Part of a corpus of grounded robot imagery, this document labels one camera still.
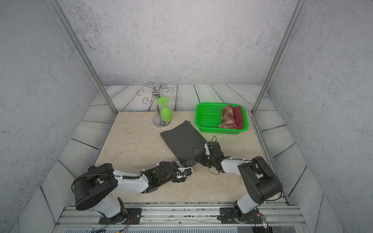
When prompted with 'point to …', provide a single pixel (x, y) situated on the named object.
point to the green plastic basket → (207, 117)
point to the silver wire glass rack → (157, 121)
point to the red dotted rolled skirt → (238, 117)
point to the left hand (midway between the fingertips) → (187, 167)
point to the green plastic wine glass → (165, 113)
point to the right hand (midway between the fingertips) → (195, 158)
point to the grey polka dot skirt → (186, 142)
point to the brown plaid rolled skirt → (228, 118)
